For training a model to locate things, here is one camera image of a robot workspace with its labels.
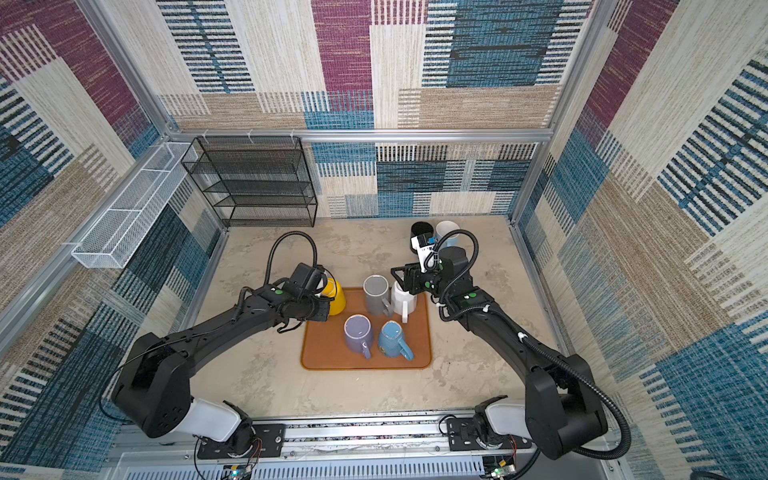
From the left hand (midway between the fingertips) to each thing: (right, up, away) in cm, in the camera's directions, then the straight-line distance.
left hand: (327, 304), depth 87 cm
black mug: (+29, +23, +19) cm, 42 cm away
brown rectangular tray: (-1, -11, 0) cm, 11 cm away
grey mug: (+14, +2, 0) cm, 15 cm away
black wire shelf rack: (-30, +40, +22) cm, 55 cm away
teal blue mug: (+18, -9, -6) cm, 21 cm away
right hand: (+21, +9, -6) cm, 23 cm away
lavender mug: (+9, -8, -3) cm, 12 cm away
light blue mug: (+37, +23, +19) cm, 48 cm away
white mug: (+22, 0, +2) cm, 22 cm away
